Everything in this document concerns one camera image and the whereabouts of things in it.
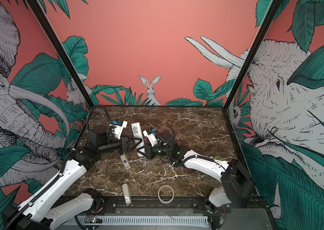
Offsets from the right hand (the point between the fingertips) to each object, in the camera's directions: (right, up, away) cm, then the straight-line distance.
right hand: (136, 150), depth 71 cm
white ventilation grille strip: (+26, -35, -1) cm, 43 cm away
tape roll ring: (+16, -28, +4) cm, 32 cm away
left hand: (0, +7, -1) cm, 7 cm away
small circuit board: (-21, -34, -1) cm, 40 cm away
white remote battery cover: (-6, -24, +4) cm, 25 cm away
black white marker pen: (-11, -9, +16) cm, 21 cm away
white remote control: (0, +9, +1) cm, 9 cm away
